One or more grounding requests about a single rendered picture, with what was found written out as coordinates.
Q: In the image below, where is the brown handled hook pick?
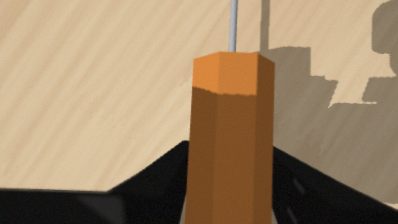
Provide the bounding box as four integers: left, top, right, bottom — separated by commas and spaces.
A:
185, 0, 275, 224

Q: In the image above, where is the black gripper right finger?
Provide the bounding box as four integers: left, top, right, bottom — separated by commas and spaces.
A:
272, 146, 398, 224

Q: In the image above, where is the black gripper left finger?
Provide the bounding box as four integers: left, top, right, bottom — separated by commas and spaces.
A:
0, 140, 189, 224

